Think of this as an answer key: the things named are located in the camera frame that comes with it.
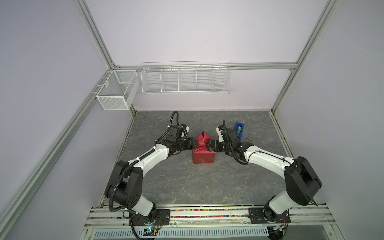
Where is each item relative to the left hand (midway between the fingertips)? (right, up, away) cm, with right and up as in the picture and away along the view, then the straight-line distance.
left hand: (195, 145), depth 87 cm
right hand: (+10, 0, +1) cm, 10 cm away
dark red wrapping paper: (+4, -5, -2) cm, 7 cm away
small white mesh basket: (-54, +36, +19) cm, 68 cm away
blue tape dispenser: (+30, +9, +15) cm, 35 cm away
